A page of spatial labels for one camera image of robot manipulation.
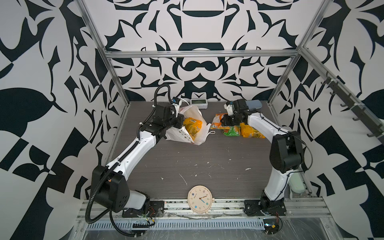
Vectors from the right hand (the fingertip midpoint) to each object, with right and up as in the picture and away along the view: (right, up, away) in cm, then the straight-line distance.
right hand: (223, 119), depth 94 cm
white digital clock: (-13, +12, +22) cm, 29 cm away
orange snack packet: (-4, -2, +1) cm, 5 cm away
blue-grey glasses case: (+28, +12, +22) cm, 38 cm away
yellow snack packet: (-19, -4, -2) cm, 19 cm away
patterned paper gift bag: (-24, -8, -12) cm, 28 cm away
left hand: (-24, +4, -14) cm, 28 cm away
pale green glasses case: (+36, -33, -14) cm, 51 cm away
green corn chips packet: (+8, -8, +5) cm, 12 cm away
